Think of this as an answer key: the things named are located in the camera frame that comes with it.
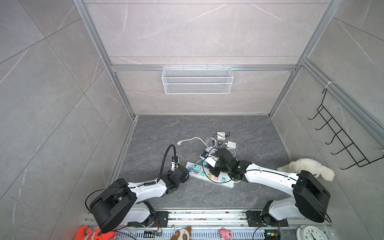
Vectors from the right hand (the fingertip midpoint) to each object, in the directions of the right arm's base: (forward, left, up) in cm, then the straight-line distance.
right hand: (207, 161), depth 85 cm
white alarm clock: (-34, -44, -6) cm, 56 cm away
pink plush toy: (-34, -6, -6) cm, 35 cm away
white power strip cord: (+18, +17, -7) cm, 25 cm away
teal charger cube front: (-3, +6, -3) cm, 8 cm away
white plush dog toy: (-8, -45, +9) cm, 46 cm away
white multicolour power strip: (-4, +3, -7) cm, 8 cm away
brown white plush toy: (-34, +13, -5) cm, 37 cm away
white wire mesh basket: (+50, +4, +21) cm, 55 cm away
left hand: (-1, +16, -7) cm, 17 cm away
